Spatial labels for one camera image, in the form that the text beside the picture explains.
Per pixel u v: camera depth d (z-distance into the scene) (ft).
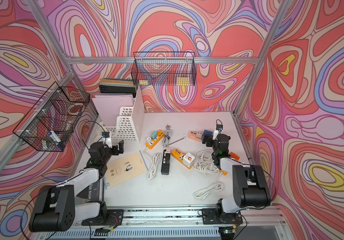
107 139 2.50
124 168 2.97
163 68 3.28
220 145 2.29
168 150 2.96
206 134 3.13
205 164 2.92
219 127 2.62
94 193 2.54
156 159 2.98
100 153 2.22
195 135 3.32
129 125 2.86
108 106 2.98
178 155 3.05
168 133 3.41
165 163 2.90
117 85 3.08
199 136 3.23
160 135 3.39
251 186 1.47
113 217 2.38
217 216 2.18
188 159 2.76
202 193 2.63
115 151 2.62
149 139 3.15
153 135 3.22
